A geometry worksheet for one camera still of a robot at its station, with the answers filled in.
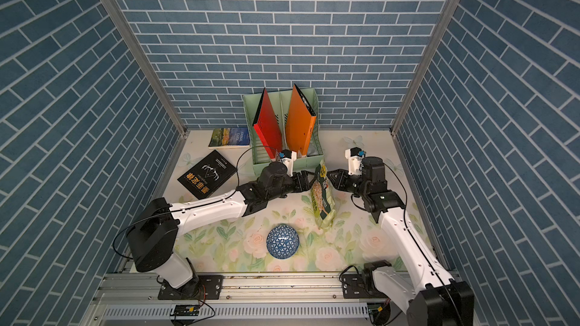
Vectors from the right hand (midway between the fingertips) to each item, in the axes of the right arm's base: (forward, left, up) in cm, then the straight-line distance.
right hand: (331, 174), depth 78 cm
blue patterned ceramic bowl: (-18, +16, -20) cm, 31 cm away
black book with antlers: (+7, +52, -18) cm, 56 cm away
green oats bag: (-6, +2, -8) cm, 11 cm away
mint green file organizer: (+37, +23, +2) cm, 44 cm away
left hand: (-2, +4, -1) cm, 4 cm away
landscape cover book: (+32, +51, -19) cm, 63 cm away
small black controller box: (-41, +45, -24) cm, 65 cm away
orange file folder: (+19, +13, +6) cm, 24 cm away
